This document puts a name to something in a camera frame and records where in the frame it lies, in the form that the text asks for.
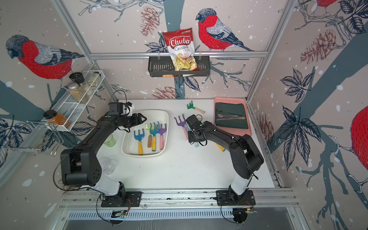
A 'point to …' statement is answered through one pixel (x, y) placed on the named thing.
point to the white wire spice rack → (69, 108)
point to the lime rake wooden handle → (149, 137)
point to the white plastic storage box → (130, 144)
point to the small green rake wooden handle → (191, 106)
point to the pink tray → (231, 114)
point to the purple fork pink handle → (182, 124)
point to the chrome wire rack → (46, 139)
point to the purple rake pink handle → (161, 131)
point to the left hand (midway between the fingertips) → (144, 116)
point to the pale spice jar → (94, 79)
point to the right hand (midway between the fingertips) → (192, 137)
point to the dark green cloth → (235, 109)
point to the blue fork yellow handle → (139, 137)
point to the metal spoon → (221, 116)
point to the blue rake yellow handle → (154, 132)
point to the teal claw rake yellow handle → (223, 149)
